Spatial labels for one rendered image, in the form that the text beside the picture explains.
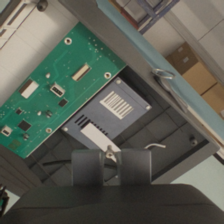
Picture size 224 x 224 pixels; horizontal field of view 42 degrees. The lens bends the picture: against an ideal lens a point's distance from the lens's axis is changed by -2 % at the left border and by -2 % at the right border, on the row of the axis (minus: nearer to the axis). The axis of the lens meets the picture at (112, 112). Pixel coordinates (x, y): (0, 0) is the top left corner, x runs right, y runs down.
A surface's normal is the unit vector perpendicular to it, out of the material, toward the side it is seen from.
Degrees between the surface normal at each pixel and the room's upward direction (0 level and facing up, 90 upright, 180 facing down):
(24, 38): 90
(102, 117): 90
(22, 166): 0
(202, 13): 90
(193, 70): 90
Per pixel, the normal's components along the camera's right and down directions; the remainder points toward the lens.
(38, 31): 0.03, 0.55
